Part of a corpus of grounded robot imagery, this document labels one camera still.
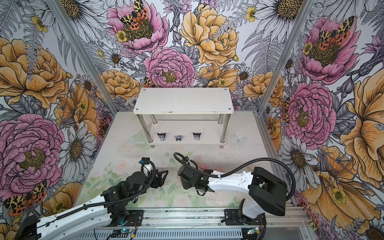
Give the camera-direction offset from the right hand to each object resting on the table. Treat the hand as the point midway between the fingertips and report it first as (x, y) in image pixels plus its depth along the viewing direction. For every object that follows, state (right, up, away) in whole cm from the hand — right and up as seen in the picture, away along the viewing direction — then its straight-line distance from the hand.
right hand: (188, 182), depth 83 cm
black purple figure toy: (+5, +24, +11) cm, 27 cm away
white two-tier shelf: (-5, +38, +35) cm, 52 cm away
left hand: (-13, +5, -3) cm, 15 cm away
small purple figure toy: (-7, +23, +12) cm, 27 cm away
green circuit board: (-29, -18, -12) cm, 36 cm away
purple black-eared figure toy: (-16, +24, +10) cm, 31 cm away
